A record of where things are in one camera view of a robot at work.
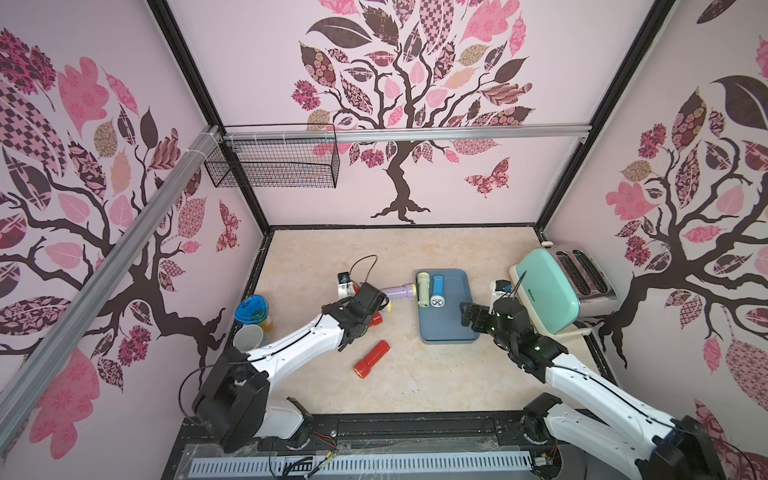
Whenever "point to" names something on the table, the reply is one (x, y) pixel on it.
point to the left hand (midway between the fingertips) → (351, 312)
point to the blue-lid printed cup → (253, 309)
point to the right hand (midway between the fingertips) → (473, 304)
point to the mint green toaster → (564, 287)
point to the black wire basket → (276, 156)
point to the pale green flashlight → (423, 289)
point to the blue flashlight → (437, 300)
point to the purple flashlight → (406, 290)
